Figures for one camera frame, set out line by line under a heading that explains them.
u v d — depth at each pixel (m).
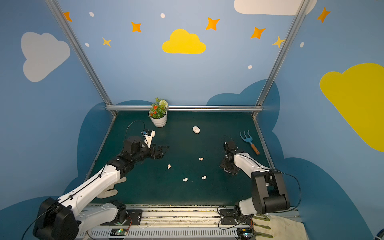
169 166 0.92
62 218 0.38
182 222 0.73
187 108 1.16
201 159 0.96
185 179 0.86
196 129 1.10
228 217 0.73
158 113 1.00
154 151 0.70
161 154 0.72
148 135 0.71
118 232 0.71
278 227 0.72
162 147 0.72
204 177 0.88
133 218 0.76
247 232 0.71
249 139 1.07
